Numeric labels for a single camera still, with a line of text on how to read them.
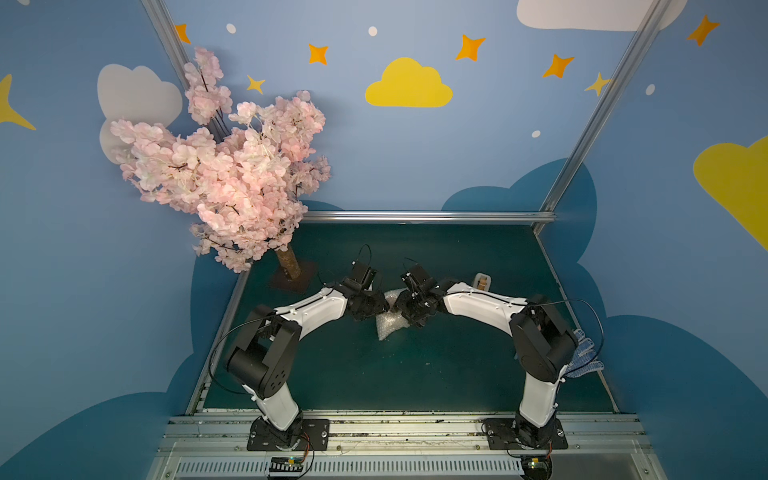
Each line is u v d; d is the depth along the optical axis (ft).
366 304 2.58
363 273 2.41
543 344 1.62
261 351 1.53
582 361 2.90
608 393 2.75
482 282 3.31
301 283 3.31
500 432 2.47
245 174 1.99
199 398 2.69
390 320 2.83
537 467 2.40
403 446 2.42
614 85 2.69
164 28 2.32
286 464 2.39
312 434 2.45
